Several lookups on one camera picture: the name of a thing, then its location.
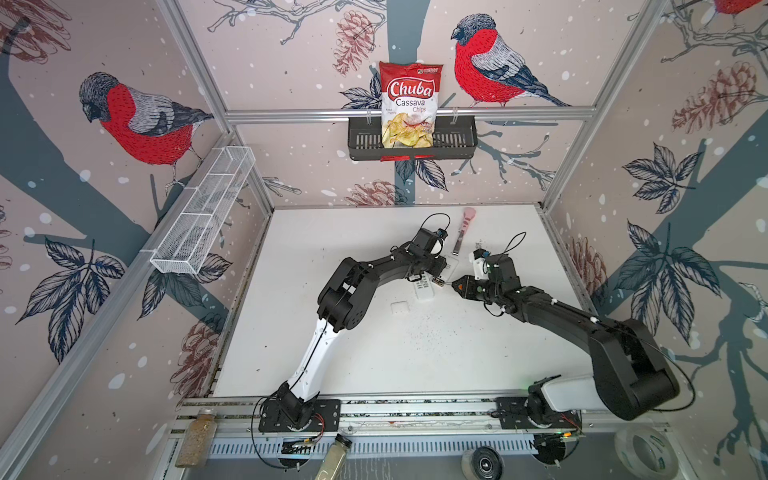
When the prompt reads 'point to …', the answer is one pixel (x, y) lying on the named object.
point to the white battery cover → (401, 307)
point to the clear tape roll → (646, 453)
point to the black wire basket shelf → (457, 139)
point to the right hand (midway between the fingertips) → (451, 288)
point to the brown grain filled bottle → (197, 440)
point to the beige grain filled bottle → (331, 466)
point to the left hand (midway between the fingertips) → (442, 264)
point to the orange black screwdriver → (448, 283)
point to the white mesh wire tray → (188, 238)
